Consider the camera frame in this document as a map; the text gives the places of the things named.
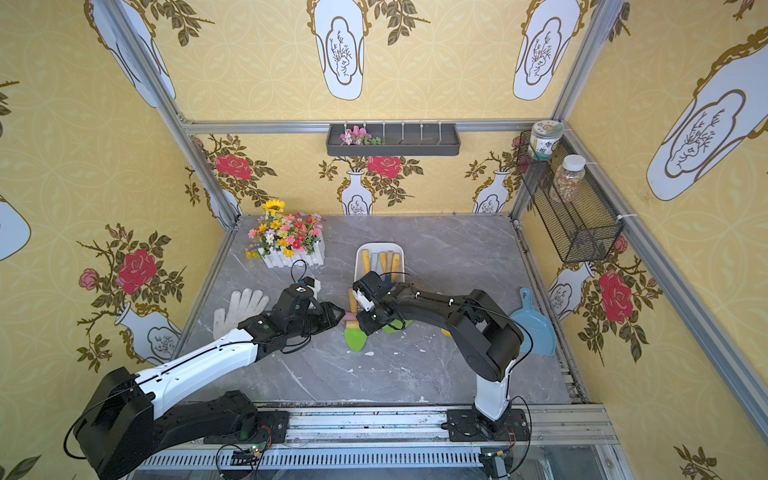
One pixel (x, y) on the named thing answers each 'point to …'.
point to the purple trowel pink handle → (350, 316)
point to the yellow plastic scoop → (395, 266)
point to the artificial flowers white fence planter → (287, 240)
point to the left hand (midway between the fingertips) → (334, 310)
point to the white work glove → (243, 305)
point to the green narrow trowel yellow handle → (354, 336)
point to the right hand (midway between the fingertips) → (373, 315)
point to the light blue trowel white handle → (374, 263)
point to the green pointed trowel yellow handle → (366, 261)
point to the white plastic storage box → (389, 247)
